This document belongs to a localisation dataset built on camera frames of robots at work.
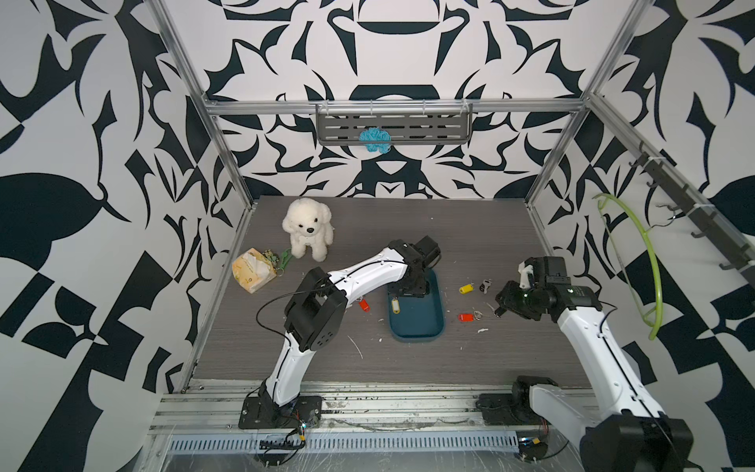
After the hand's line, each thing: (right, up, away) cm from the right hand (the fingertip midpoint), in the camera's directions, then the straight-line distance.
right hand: (502, 293), depth 81 cm
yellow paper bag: (-74, +4, +13) cm, 75 cm away
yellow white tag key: (-29, -6, +10) cm, 31 cm away
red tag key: (-7, -9, +9) cm, 15 cm away
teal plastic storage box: (-21, -9, +8) cm, 24 cm away
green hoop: (+26, -2, -17) cm, 31 cm away
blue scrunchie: (-35, +47, +10) cm, 59 cm away
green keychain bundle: (-68, +6, +21) cm, 71 cm away
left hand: (-23, 0, +8) cm, 25 cm away
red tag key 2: (-38, -6, +12) cm, 40 cm away
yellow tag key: (-6, -2, +15) cm, 16 cm away
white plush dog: (-55, +19, +10) cm, 59 cm away
